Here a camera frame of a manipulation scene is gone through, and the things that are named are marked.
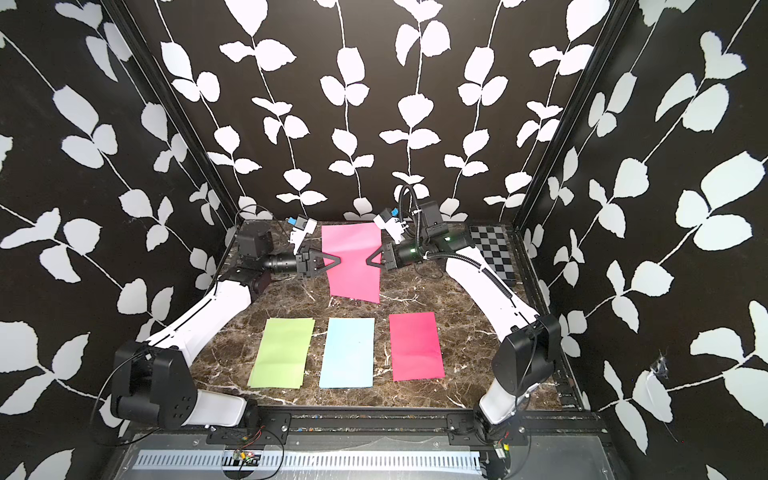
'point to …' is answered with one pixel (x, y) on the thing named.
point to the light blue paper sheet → (348, 359)
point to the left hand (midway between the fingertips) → (339, 260)
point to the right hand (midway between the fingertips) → (366, 258)
